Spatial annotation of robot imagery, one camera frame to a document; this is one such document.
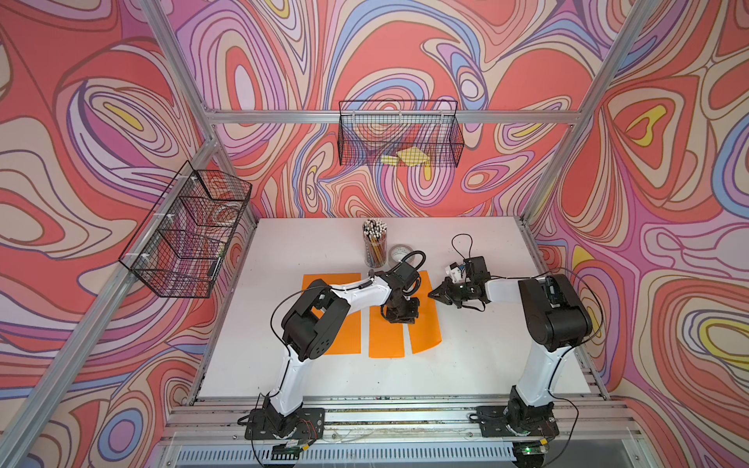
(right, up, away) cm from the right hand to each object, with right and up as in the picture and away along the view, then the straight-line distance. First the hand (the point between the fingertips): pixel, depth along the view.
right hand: (431, 300), depth 97 cm
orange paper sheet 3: (-3, -9, -7) cm, 12 cm away
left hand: (-4, -6, -6) cm, 10 cm away
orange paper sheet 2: (-28, -10, -8) cm, 30 cm away
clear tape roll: (-11, +16, +8) cm, 21 cm away
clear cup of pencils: (-19, +22, -5) cm, 30 cm away
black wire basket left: (-70, +17, -24) cm, 76 cm away
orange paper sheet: (-16, -10, -9) cm, 21 cm away
